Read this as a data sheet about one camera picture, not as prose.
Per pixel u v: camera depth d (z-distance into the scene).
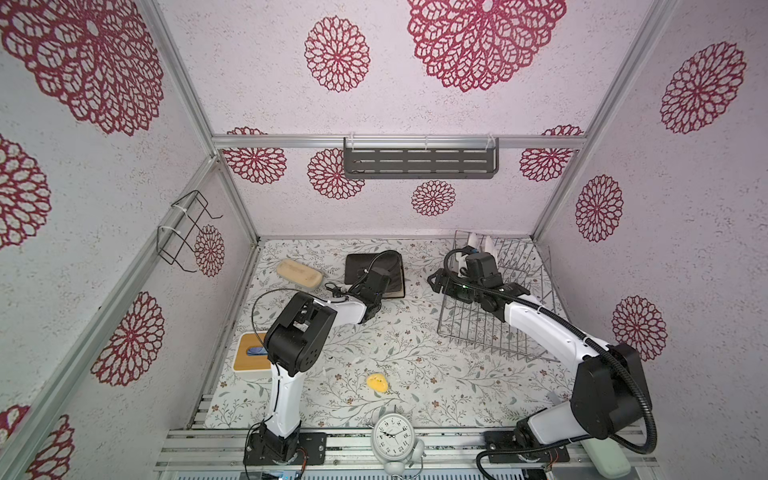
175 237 0.75
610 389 0.42
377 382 0.82
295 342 0.53
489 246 0.95
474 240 0.97
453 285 0.76
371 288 0.79
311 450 0.73
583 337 0.47
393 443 0.71
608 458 0.70
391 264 0.86
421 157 0.97
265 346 0.55
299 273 1.06
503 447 0.73
